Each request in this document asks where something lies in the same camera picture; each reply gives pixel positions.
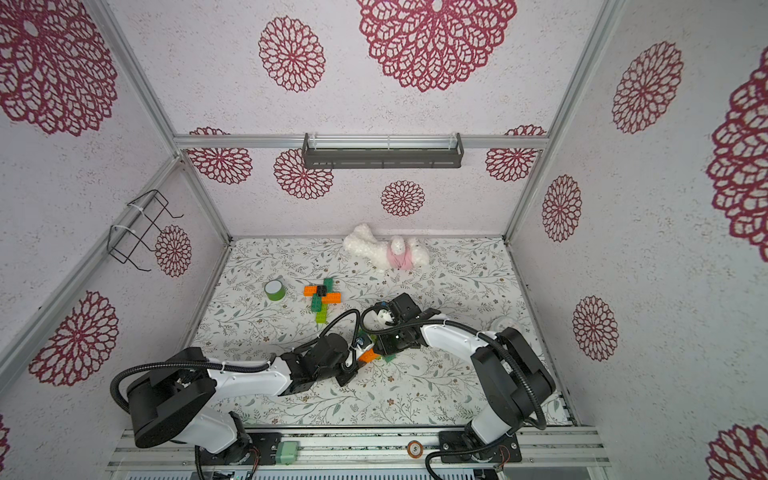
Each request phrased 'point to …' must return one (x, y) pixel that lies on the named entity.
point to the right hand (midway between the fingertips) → (374, 346)
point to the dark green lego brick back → (388, 358)
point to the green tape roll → (275, 290)
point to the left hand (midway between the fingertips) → (359, 358)
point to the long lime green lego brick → (321, 316)
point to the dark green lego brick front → (316, 302)
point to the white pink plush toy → (399, 254)
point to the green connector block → (287, 452)
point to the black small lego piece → (322, 290)
